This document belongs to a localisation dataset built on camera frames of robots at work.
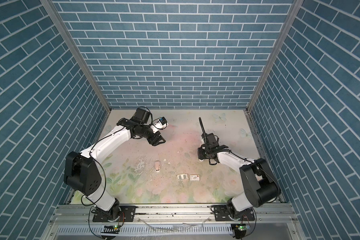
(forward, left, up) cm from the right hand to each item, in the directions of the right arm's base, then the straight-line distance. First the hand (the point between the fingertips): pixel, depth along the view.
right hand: (198, 151), depth 92 cm
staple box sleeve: (-16, +2, -3) cm, 16 cm away
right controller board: (-38, -22, -6) cm, 44 cm away
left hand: (+1, +22, +12) cm, 25 cm away
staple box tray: (-15, +9, -4) cm, 18 cm away
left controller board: (-43, +41, -7) cm, 60 cm away
